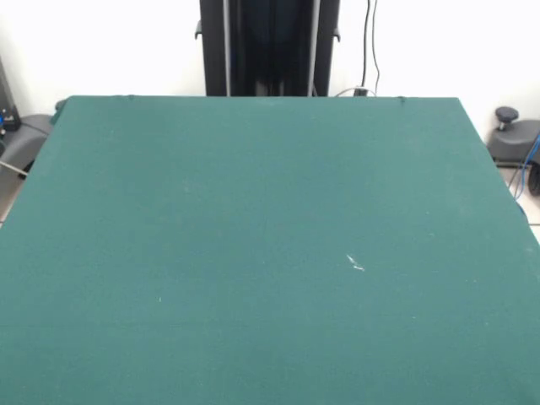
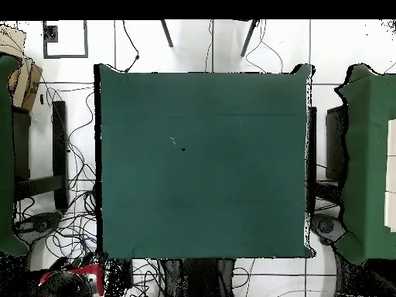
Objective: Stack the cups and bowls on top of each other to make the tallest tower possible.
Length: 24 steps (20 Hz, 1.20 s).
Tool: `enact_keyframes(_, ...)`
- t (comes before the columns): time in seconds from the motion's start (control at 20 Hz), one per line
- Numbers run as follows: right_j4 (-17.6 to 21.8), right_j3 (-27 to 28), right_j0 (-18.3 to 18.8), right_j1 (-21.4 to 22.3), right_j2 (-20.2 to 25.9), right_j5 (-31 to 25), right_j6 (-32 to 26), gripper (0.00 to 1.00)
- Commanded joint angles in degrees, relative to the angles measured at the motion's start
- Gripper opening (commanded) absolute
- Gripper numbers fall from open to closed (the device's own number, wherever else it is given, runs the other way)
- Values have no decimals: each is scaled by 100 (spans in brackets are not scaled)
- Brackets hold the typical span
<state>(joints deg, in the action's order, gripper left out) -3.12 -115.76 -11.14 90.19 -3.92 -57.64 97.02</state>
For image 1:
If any black electronic device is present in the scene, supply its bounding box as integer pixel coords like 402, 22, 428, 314
0, 54, 22, 136

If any blue cable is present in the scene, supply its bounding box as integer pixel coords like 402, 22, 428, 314
508, 133, 540, 199

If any thin black wall cable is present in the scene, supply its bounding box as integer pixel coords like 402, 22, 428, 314
370, 0, 381, 93
360, 0, 372, 88

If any black levelling knob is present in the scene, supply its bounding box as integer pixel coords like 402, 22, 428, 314
494, 105, 519, 132

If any dark green tablecloth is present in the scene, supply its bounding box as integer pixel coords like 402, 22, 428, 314
0, 94, 540, 405

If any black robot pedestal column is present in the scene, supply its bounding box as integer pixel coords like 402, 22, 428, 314
194, 0, 341, 98

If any silver metal rod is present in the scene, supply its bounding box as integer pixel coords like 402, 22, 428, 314
0, 159, 29, 176

